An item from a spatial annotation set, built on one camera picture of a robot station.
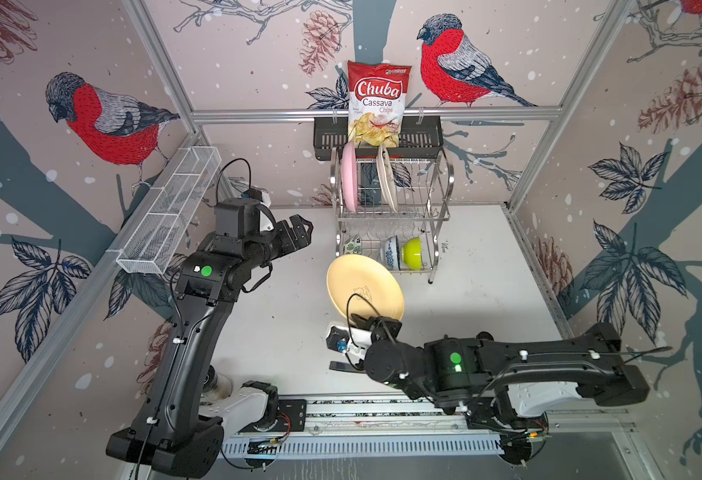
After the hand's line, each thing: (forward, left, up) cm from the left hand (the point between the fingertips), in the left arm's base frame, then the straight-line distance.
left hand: (297, 229), depth 64 cm
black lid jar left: (-24, +21, -31) cm, 45 cm away
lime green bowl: (+12, -31, -26) cm, 42 cm away
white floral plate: (+27, -22, -7) cm, 36 cm away
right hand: (-17, -11, -11) cm, 23 cm away
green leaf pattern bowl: (+18, -12, -29) cm, 36 cm away
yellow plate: (-7, -14, -12) cm, 20 cm away
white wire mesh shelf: (+13, +38, -8) cm, 41 cm away
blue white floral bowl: (+11, -24, -24) cm, 36 cm away
